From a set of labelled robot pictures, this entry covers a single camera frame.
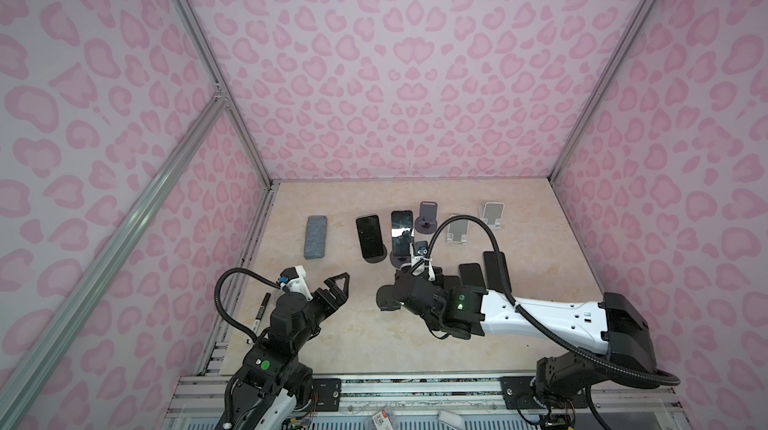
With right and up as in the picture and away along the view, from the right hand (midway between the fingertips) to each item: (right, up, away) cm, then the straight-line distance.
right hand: (407, 272), depth 76 cm
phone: (-11, +7, +16) cm, 20 cm away
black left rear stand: (-9, 0, +22) cm, 24 cm away
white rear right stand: (+31, +14, +28) cm, 44 cm away
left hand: (-16, -2, -1) cm, 16 cm away
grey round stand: (+8, +10, +31) cm, 34 cm away
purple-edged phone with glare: (-1, +9, +21) cm, 23 cm away
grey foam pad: (-30, +6, +25) cm, 39 cm away
